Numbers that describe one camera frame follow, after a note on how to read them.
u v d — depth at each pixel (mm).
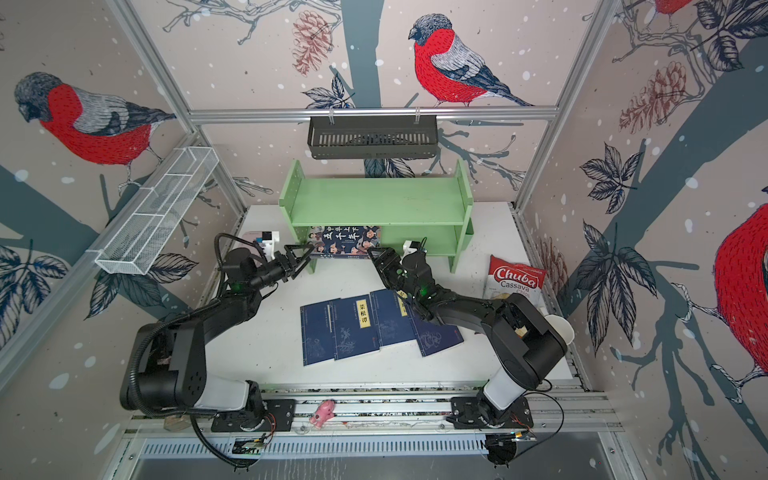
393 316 905
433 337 856
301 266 748
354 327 879
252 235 1104
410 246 830
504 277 936
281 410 746
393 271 761
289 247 776
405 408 757
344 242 914
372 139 1067
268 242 811
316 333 879
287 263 757
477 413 657
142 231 743
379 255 773
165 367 434
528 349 449
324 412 728
